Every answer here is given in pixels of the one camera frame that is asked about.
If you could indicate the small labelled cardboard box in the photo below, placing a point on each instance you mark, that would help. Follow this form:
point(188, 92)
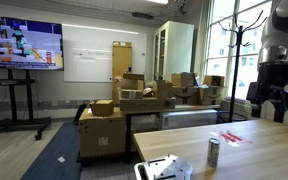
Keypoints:
point(132, 94)

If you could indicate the silver metal plate object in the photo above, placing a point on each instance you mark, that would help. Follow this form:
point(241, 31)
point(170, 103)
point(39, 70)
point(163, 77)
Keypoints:
point(164, 168)

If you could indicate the open-flap cardboard box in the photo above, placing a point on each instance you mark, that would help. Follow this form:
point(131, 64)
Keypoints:
point(132, 81)

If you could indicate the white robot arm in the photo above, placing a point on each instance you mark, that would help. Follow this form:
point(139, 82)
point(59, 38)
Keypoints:
point(284, 20)

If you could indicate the cardboard box with dark opening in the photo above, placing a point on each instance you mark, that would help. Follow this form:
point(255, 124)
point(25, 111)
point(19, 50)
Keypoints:
point(214, 80)

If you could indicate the large cardboard box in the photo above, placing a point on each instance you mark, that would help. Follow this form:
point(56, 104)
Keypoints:
point(101, 136)

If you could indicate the cardboard box with smile logo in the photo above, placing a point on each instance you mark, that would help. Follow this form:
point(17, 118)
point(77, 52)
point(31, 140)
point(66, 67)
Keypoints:
point(212, 96)
point(185, 96)

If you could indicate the white paper scrap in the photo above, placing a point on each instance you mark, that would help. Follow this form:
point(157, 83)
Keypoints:
point(61, 159)

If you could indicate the white glass-door cabinet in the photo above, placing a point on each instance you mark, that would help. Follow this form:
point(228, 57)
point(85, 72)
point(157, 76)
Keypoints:
point(175, 50)

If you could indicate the slim silver drink can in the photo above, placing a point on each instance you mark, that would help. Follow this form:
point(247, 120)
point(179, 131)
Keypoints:
point(213, 152)

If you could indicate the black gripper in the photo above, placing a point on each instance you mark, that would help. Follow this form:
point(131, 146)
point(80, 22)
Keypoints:
point(273, 78)

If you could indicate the long flat cardboard box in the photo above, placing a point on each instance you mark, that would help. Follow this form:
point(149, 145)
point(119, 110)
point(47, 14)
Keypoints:
point(144, 104)

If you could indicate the large window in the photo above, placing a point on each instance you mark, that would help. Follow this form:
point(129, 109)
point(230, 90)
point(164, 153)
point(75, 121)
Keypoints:
point(220, 43)

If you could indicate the black coat rack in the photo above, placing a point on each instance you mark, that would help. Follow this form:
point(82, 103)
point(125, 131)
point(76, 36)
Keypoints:
point(234, 73)

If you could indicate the wall whiteboard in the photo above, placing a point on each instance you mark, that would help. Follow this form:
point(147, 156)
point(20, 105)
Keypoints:
point(90, 56)

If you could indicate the black TV stand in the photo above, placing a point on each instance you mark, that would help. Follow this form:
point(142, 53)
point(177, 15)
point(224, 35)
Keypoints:
point(20, 100)

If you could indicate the narrow upright cardboard box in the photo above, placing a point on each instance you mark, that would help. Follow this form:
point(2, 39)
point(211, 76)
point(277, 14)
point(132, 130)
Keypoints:
point(164, 89)

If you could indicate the plain cardboard box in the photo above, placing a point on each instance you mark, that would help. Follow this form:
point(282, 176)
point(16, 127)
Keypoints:
point(183, 80)

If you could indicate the blue carpet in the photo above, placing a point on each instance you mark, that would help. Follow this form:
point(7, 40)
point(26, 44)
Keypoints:
point(55, 156)

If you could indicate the large TV screen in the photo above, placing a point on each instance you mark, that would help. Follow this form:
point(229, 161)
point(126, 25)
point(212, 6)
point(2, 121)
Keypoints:
point(22, 41)

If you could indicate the small open cardboard box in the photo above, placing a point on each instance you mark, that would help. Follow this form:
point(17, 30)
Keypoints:
point(102, 107)

